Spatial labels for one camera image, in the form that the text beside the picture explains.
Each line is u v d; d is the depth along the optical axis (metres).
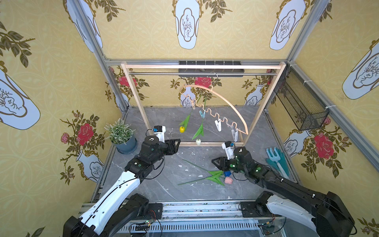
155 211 0.73
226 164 0.72
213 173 0.85
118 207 0.46
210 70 0.93
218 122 0.71
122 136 0.86
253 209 0.73
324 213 0.40
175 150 0.68
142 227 0.72
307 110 0.82
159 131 0.66
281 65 0.53
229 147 0.74
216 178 0.84
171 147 0.67
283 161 0.92
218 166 0.73
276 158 0.92
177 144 0.73
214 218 0.73
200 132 0.82
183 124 0.90
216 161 0.79
